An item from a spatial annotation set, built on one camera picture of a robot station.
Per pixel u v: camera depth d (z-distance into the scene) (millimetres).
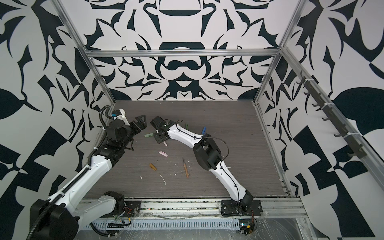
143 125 712
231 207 742
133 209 727
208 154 599
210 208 759
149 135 991
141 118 718
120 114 686
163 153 935
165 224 776
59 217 375
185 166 872
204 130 1027
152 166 875
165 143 939
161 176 850
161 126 736
